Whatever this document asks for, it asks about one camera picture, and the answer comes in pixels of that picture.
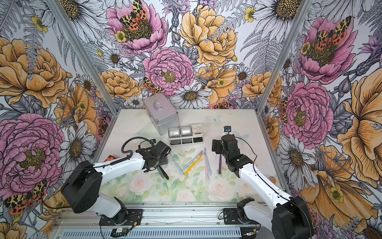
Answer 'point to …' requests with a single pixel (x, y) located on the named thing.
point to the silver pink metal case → (162, 112)
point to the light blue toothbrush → (178, 167)
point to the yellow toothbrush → (193, 165)
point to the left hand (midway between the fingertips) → (158, 163)
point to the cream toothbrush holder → (186, 134)
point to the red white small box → (109, 158)
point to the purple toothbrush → (220, 164)
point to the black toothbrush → (162, 173)
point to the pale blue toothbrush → (208, 162)
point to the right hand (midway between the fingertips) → (220, 143)
